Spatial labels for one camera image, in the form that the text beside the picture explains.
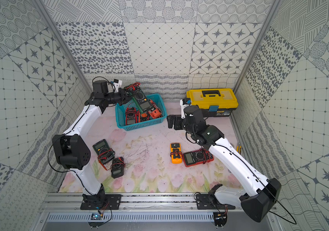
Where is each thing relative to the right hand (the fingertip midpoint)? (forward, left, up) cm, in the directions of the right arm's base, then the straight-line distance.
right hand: (176, 118), depth 73 cm
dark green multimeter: (+16, +22, +1) cm, 27 cm away
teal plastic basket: (+35, +13, -19) cm, 42 cm away
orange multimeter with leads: (+22, +14, -20) cm, 33 cm away
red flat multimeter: (-9, -13, -27) cm, 31 cm away
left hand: (+17, +24, +4) cm, 30 cm away
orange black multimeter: (+21, +24, -24) cm, 40 cm away
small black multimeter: (-17, +34, -25) cm, 45 cm away
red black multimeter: (+20, +32, -22) cm, 44 cm away
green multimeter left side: (-8, +45, -24) cm, 52 cm away
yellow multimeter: (-7, 0, -26) cm, 27 cm away
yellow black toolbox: (+25, -29, -13) cm, 40 cm away
